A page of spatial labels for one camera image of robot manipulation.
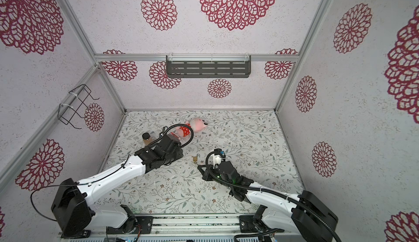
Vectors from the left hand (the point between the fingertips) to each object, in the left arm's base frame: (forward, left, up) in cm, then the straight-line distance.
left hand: (181, 153), depth 83 cm
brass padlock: (+4, -6, -13) cm, 14 cm away
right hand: (-8, -8, +2) cm, 12 cm away
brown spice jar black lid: (+13, +22, -5) cm, 26 cm away
